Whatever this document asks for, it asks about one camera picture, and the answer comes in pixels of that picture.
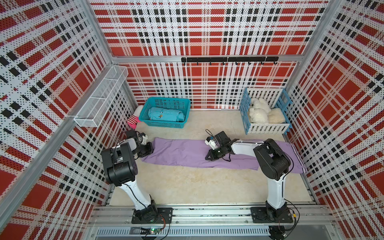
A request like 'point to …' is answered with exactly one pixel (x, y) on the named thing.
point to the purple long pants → (190, 152)
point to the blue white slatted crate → (275, 98)
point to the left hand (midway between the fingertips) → (156, 149)
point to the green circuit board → (155, 230)
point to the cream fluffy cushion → (276, 116)
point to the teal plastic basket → (181, 104)
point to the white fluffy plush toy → (259, 111)
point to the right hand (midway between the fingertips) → (209, 156)
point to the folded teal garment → (159, 114)
